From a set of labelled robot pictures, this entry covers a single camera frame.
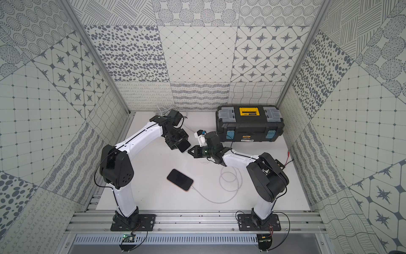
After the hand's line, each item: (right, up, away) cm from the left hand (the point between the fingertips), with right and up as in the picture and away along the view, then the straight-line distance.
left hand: (181, 138), depth 90 cm
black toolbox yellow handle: (+40, +9, +2) cm, 41 cm away
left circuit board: (-22, -45, -19) cm, 53 cm away
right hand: (+5, -8, -4) cm, 10 cm away
